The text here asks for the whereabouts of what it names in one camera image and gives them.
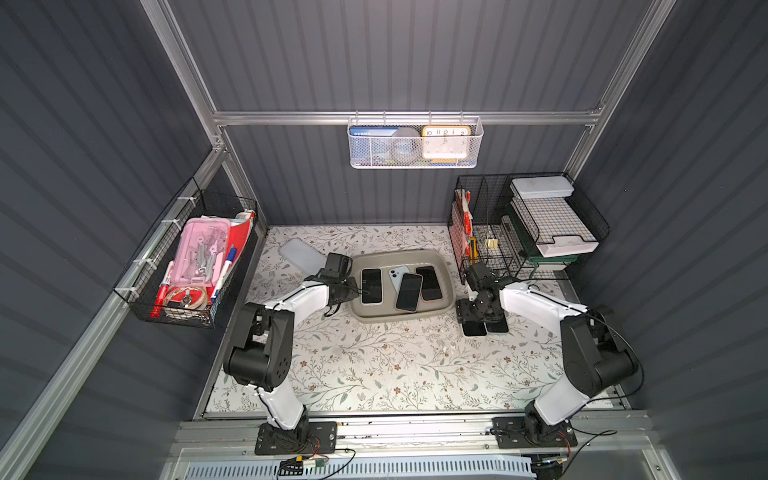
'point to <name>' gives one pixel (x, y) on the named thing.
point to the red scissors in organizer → (467, 221)
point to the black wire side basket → (149, 276)
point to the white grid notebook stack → (552, 216)
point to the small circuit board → (295, 466)
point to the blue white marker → (232, 252)
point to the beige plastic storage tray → (395, 263)
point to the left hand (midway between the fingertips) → (352, 290)
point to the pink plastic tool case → (200, 251)
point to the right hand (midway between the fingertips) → (475, 314)
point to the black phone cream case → (371, 286)
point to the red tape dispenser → (188, 296)
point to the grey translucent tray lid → (306, 258)
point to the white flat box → (527, 188)
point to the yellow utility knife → (474, 251)
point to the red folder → (237, 236)
